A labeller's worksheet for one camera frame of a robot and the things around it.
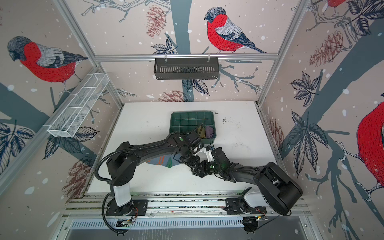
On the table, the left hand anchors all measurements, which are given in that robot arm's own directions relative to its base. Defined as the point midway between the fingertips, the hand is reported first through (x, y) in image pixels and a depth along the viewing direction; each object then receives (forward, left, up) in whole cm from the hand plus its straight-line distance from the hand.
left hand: (197, 168), depth 80 cm
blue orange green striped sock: (+7, +17, -7) cm, 20 cm away
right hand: (+2, 0, -4) cm, 5 cm away
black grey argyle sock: (-1, 0, -5) cm, 5 cm away
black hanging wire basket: (+64, +7, +22) cm, 68 cm away
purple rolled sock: (+23, -8, +1) cm, 25 cm away
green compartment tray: (+40, +10, -10) cm, 43 cm away
